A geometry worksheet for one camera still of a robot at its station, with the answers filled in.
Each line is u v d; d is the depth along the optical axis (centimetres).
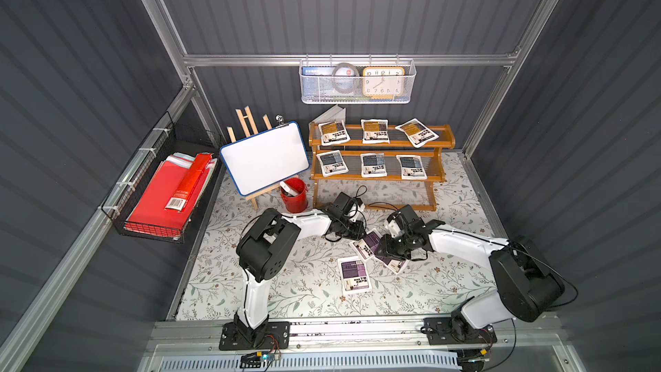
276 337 74
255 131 90
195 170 75
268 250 52
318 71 88
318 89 86
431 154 99
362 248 90
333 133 85
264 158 91
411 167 94
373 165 94
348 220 83
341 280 84
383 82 87
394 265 86
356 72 86
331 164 95
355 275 85
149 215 69
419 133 84
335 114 99
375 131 87
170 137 79
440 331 73
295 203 100
